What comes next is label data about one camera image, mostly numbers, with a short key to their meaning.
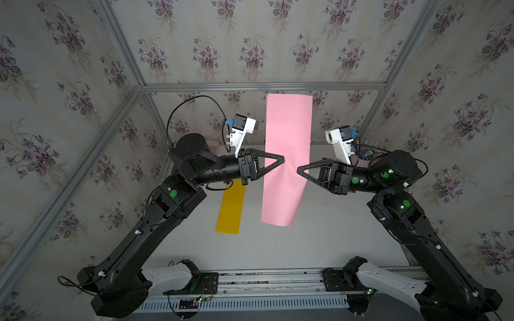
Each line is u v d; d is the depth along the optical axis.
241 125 0.41
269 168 0.45
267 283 0.75
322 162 0.44
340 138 0.42
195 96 0.40
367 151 1.04
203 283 0.72
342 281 0.72
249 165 0.39
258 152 0.44
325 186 0.43
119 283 0.36
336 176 0.42
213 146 1.18
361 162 0.41
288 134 0.43
